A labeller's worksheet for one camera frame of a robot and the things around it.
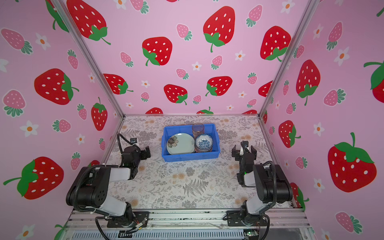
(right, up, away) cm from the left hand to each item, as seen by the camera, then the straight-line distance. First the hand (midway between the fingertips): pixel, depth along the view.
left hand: (140, 147), depth 95 cm
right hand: (+66, +1, -4) cm, 66 cm away
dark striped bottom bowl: (+41, -1, -2) cm, 41 cm away
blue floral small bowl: (+41, +4, +1) cm, 41 cm away
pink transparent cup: (+37, +11, +4) cm, 39 cm away
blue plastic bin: (+46, +12, +12) cm, 49 cm away
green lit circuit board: (+63, -39, -23) cm, 78 cm away
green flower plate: (+25, +2, +6) cm, 26 cm away
